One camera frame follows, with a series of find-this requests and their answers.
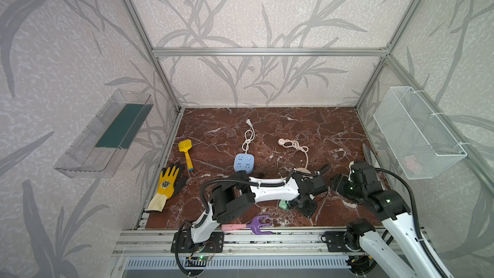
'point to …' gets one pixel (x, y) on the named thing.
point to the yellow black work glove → (172, 180)
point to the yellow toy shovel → (184, 146)
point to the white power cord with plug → (249, 135)
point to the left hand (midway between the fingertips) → (309, 208)
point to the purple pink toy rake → (255, 225)
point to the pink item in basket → (411, 162)
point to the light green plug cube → (283, 204)
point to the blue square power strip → (244, 161)
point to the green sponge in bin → (123, 129)
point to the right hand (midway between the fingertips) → (332, 176)
